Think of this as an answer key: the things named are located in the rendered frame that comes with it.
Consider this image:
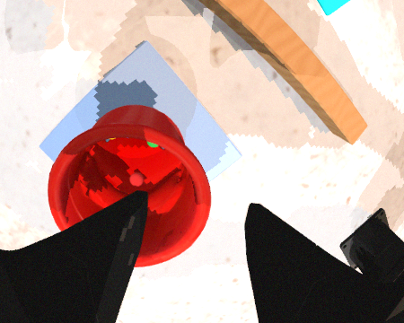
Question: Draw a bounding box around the red cup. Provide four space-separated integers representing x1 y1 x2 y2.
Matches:
48 104 212 266

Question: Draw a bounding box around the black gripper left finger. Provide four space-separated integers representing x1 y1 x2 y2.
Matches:
0 190 148 323

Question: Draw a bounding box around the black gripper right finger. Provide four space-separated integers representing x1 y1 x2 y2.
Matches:
244 204 404 323

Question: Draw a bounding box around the small red ball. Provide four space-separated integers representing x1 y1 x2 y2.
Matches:
130 172 144 186

